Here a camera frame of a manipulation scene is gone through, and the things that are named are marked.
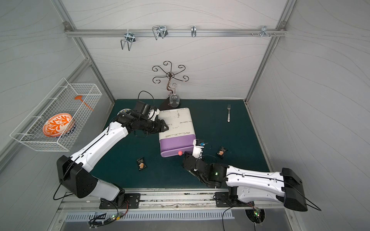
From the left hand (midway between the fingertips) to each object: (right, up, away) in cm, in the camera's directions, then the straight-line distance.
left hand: (165, 129), depth 77 cm
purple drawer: (+6, -9, +1) cm, 11 cm away
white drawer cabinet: (+8, +4, +3) cm, 9 cm away
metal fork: (+46, +14, +40) cm, 63 cm away
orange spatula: (-48, +18, +1) cm, 51 cm away
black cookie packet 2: (+34, -15, +13) cm, 40 cm away
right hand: (+10, -12, -4) cm, 16 cm away
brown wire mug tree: (+2, +35, +16) cm, 38 cm away
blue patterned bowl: (-36, +11, +30) cm, 49 cm away
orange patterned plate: (-46, +3, -13) cm, 48 cm away
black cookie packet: (-16, -22, +8) cm, 28 cm away
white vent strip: (-7, -42, -7) cm, 43 cm away
